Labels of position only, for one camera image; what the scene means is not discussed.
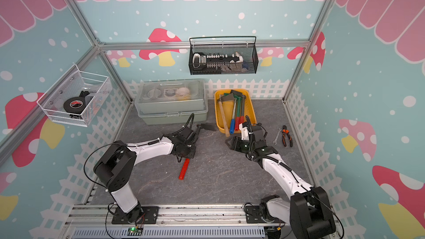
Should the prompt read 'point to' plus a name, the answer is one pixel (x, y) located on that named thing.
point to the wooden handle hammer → (219, 100)
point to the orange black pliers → (284, 131)
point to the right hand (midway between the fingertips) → (229, 141)
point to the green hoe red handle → (239, 107)
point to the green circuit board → (134, 231)
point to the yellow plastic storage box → (249, 110)
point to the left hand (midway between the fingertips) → (190, 155)
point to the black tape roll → (74, 104)
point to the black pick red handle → (209, 126)
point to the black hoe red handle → (243, 97)
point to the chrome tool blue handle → (232, 126)
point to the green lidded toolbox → (171, 102)
